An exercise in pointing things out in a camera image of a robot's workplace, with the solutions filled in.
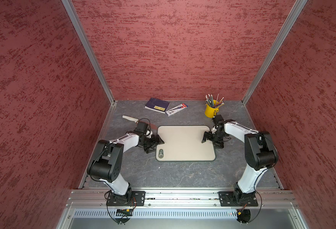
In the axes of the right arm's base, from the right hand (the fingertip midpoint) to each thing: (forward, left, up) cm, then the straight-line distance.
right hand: (207, 145), depth 93 cm
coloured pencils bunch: (+28, -5, +13) cm, 31 cm away
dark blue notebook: (+38, +36, 0) cm, 52 cm away
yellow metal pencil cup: (+24, -5, +8) cm, 26 cm away
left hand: (-2, +31, +2) cm, 32 cm away
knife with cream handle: (+23, +56, +1) cm, 60 cm away
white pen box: (+33, +19, 0) cm, 38 cm away
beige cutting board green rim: (+2, +16, +1) cm, 16 cm away
